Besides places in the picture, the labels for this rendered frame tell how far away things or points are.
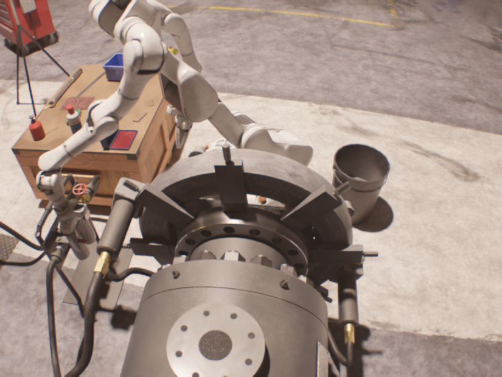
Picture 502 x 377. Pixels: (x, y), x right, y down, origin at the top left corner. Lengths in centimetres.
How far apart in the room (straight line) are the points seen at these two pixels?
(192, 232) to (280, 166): 34
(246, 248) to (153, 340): 41
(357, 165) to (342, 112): 91
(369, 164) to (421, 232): 51
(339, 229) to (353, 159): 107
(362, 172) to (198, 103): 120
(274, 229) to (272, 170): 18
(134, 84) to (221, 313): 70
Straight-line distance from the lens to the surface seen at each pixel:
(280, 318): 96
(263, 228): 116
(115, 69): 267
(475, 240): 253
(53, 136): 237
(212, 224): 118
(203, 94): 150
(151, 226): 138
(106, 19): 142
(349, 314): 143
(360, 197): 212
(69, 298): 215
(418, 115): 338
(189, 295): 97
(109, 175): 224
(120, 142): 212
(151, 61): 113
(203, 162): 114
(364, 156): 229
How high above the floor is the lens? 172
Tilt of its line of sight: 45 degrees down
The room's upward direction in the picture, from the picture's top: straight up
